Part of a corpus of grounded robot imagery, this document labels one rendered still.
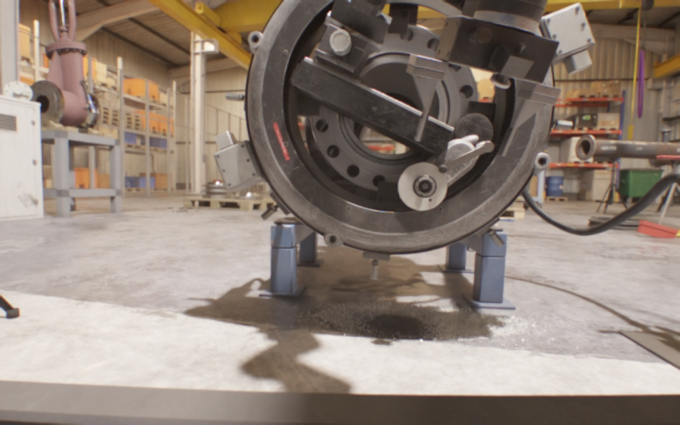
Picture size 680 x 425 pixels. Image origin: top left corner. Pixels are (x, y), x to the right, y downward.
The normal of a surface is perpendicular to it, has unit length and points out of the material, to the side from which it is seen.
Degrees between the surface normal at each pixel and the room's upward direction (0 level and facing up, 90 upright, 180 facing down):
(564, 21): 90
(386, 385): 0
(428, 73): 114
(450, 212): 90
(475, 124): 90
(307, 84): 90
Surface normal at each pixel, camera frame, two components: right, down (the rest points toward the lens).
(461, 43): 0.10, 0.47
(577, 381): 0.03, -1.00
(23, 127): 0.98, 0.04
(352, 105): -0.10, 0.07
